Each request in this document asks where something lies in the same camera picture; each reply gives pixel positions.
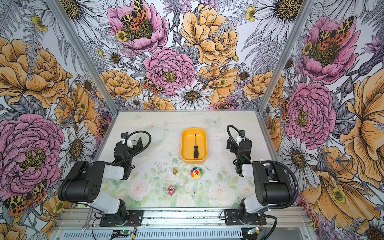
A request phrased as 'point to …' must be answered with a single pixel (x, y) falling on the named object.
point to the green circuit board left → (121, 233)
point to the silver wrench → (86, 226)
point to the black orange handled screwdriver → (196, 153)
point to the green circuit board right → (255, 230)
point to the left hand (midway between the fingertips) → (133, 142)
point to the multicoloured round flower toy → (196, 172)
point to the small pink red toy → (171, 190)
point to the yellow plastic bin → (188, 143)
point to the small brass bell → (175, 171)
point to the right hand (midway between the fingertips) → (237, 141)
